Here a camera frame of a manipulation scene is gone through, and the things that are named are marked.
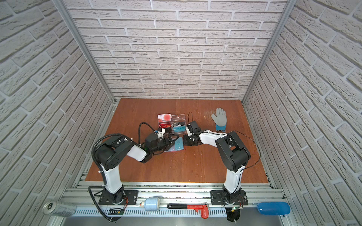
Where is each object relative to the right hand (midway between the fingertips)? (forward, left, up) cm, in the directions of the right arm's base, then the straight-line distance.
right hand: (183, 141), depth 95 cm
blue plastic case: (-42, -43, +2) cm, 60 cm away
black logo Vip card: (+12, +1, +5) cm, 13 cm away
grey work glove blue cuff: (+17, -30, 0) cm, 35 cm away
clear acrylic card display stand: (+12, +5, +6) cm, 14 cm away
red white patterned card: (+16, +13, +8) cm, 22 cm away
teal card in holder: (-2, +3, +1) cm, 4 cm away
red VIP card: (+11, +13, +5) cm, 18 cm away
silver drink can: (-34, +58, +11) cm, 68 cm away
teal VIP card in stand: (+9, +2, +3) cm, 10 cm away
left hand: (-1, +3, +6) cm, 7 cm away
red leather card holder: (-4, +8, -1) cm, 9 cm away
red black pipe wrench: (-39, -7, +1) cm, 40 cm away
